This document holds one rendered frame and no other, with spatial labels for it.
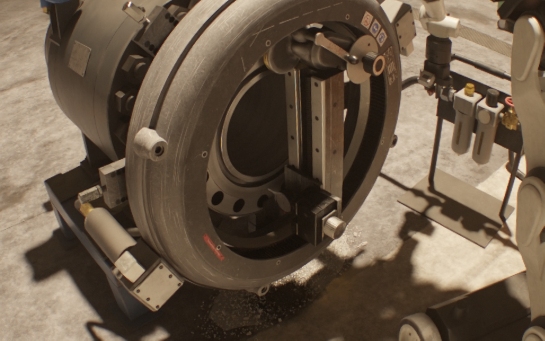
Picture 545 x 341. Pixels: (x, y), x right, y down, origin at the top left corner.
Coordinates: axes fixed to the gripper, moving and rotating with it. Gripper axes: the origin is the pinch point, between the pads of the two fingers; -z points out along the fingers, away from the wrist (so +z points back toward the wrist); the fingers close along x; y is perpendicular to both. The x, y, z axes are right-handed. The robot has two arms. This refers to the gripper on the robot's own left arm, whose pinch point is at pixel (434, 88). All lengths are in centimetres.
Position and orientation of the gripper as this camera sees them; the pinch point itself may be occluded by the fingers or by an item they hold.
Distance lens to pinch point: 166.1
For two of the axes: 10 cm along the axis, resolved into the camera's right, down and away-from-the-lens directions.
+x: -6.9, -3.8, 6.1
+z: -0.2, -8.4, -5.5
